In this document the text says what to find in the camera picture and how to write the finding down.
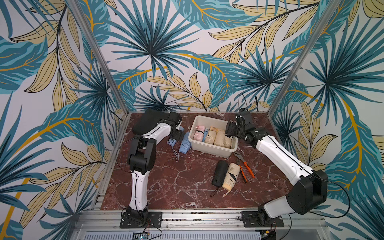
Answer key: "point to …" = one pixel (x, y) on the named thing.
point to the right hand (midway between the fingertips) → (232, 126)
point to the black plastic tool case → (147, 121)
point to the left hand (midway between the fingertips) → (174, 135)
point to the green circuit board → (140, 236)
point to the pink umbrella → (199, 133)
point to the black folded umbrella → (221, 171)
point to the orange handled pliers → (239, 160)
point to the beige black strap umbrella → (231, 177)
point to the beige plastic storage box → (209, 149)
